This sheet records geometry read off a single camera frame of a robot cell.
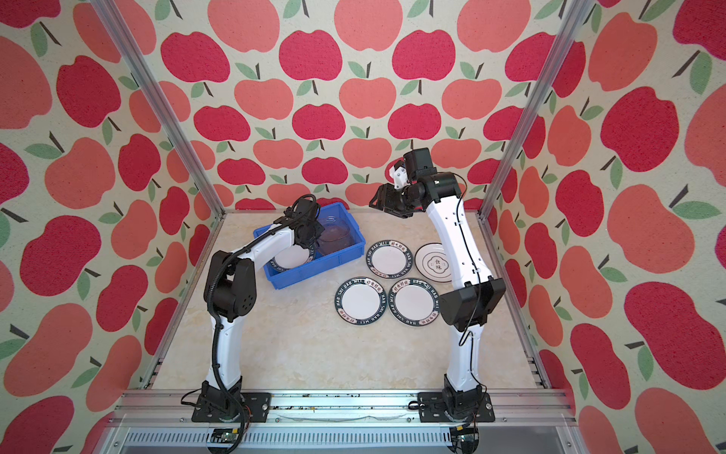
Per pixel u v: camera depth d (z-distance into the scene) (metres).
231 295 0.57
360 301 0.94
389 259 1.05
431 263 1.04
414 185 0.57
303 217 0.81
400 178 0.73
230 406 0.65
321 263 1.01
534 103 0.86
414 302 0.94
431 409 0.73
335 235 1.06
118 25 0.72
